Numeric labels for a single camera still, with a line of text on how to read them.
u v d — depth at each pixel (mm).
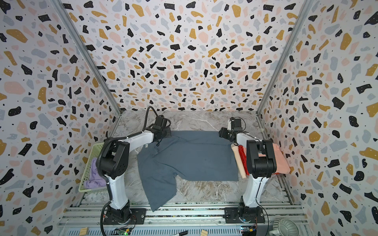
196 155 1032
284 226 714
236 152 952
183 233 691
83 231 688
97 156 924
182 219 735
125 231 702
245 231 716
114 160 519
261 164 521
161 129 799
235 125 815
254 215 686
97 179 831
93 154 900
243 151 948
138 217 733
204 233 688
